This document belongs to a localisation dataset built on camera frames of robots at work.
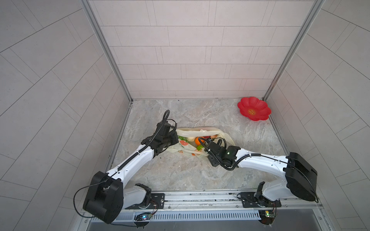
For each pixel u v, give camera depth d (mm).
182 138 888
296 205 703
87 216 408
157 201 708
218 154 619
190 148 799
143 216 653
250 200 711
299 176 409
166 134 652
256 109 1086
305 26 775
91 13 730
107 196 388
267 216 678
